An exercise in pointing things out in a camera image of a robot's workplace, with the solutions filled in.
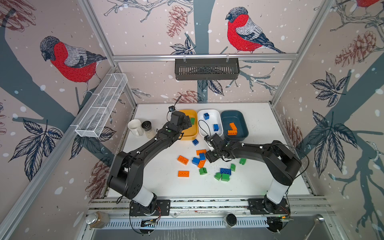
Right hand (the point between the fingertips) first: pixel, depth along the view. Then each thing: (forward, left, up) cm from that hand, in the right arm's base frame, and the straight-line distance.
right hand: (209, 155), depth 93 cm
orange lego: (-4, +17, +2) cm, 17 cm away
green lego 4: (-4, -19, +3) cm, 20 cm away
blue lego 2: (-5, +9, +3) cm, 10 cm away
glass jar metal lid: (-37, +49, +11) cm, 62 cm away
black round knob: (-34, -9, +10) cm, 36 cm away
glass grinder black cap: (+13, +41, +13) cm, 45 cm away
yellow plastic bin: (+12, +13, +7) cm, 19 cm away
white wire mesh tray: (+11, +60, +34) cm, 69 cm away
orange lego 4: (+1, +6, +2) cm, 6 cm away
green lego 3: (-13, -9, 0) cm, 16 cm away
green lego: (-11, +4, +3) cm, 12 cm away
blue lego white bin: (+30, +2, +4) cm, 30 cm away
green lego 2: (-13, -4, +1) cm, 14 cm away
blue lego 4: (+20, -5, +2) cm, 21 cm away
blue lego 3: (-3, +5, +4) cm, 7 cm away
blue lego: (+8, +10, +2) cm, 13 cm away
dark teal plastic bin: (+31, -20, +3) cm, 37 cm away
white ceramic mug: (+15, +51, +10) cm, 54 cm away
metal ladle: (-30, -51, 0) cm, 60 cm away
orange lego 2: (-13, +15, +2) cm, 20 cm away
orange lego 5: (+19, -17, +3) cm, 25 cm away
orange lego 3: (-6, +5, +2) cm, 8 cm away
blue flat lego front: (-10, -9, 0) cm, 13 cm away
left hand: (+13, +17, +20) cm, 29 cm away
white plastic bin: (+27, 0, 0) cm, 27 cm away
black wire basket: (+54, +2, +29) cm, 61 cm away
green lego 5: (+29, +13, 0) cm, 32 cm away
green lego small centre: (-8, -14, +2) cm, 16 cm away
